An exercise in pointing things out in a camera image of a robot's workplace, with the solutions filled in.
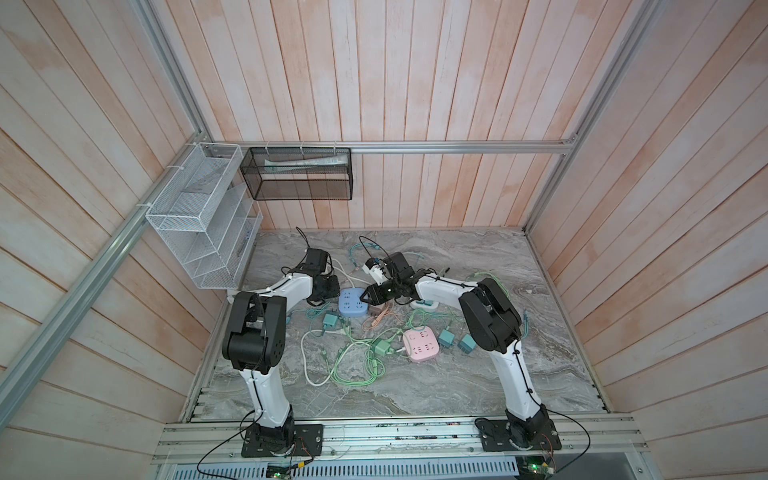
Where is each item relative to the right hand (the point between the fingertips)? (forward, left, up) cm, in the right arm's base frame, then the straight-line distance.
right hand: (365, 299), depth 99 cm
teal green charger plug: (-9, +11, +1) cm, 14 cm away
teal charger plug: (-15, -25, +1) cm, 29 cm away
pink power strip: (-16, -17, +1) cm, 24 cm away
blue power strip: (-3, +5, +3) cm, 6 cm away
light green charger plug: (-18, -6, +3) cm, 19 cm away
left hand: (+1, +11, +2) cm, 11 cm away
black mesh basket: (+36, +24, +25) cm, 50 cm away
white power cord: (-21, +18, 0) cm, 28 cm away
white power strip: (-3, -21, +2) cm, 21 cm away
